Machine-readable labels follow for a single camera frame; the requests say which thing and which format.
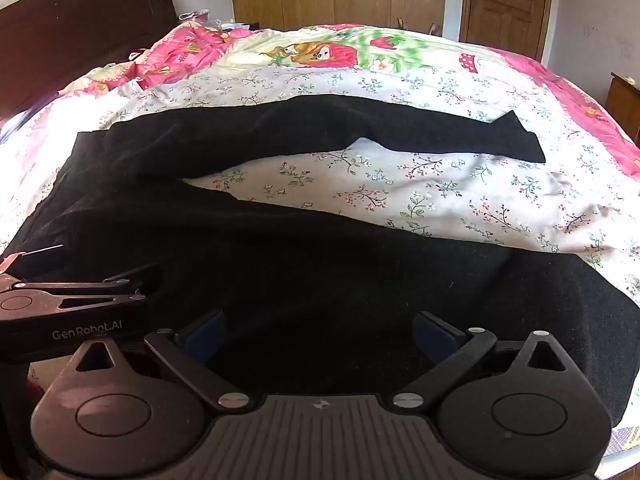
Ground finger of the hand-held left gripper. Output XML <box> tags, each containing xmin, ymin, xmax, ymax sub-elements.
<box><xmin>0</xmin><ymin>244</ymin><xmax>67</xmax><ymax>277</ymax></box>
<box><xmin>22</xmin><ymin>264</ymin><xmax>163</xmax><ymax>312</ymax></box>

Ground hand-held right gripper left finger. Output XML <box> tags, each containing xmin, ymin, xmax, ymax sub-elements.
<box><xmin>65</xmin><ymin>310</ymin><xmax>251</xmax><ymax>413</ymax></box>

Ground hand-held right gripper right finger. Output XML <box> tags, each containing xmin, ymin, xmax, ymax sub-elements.
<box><xmin>392</xmin><ymin>311</ymin><xmax>576</xmax><ymax>411</ymax></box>

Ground black pants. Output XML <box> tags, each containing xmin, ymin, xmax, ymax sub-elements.
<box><xmin>0</xmin><ymin>94</ymin><xmax>640</xmax><ymax>426</ymax></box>

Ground floral printed blanket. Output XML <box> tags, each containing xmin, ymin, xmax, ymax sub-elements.
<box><xmin>0</xmin><ymin>22</ymin><xmax>640</xmax><ymax>480</ymax></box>

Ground dark wooden headboard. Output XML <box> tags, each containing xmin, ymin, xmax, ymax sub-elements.
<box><xmin>0</xmin><ymin>0</ymin><xmax>179</xmax><ymax>117</ymax></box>

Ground wooden nightstand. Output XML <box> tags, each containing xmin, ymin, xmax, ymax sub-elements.
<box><xmin>605</xmin><ymin>72</ymin><xmax>640</xmax><ymax>142</ymax></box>

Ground wooden door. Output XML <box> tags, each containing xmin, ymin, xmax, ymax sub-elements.
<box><xmin>459</xmin><ymin>0</ymin><xmax>555</xmax><ymax>62</ymax></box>

